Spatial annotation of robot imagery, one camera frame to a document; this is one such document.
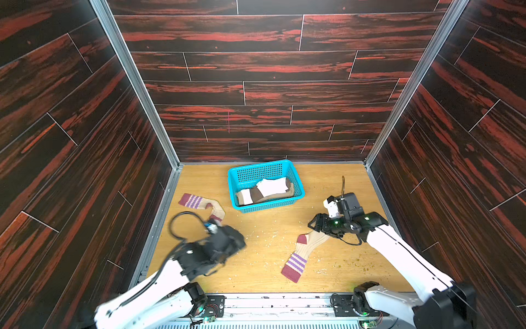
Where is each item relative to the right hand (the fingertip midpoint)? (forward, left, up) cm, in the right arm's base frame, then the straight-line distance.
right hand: (317, 225), depth 82 cm
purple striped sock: (+16, +55, -11) cm, 58 cm away
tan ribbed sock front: (+22, +10, -7) cm, 25 cm away
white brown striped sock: (+24, +23, -7) cm, 34 cm away
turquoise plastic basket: (+31, +32, -6) cm, 45 cm away
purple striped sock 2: (-3, +3, -11) cm, 12 cm away
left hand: (-10, +30, +1) cm, 32 cm away
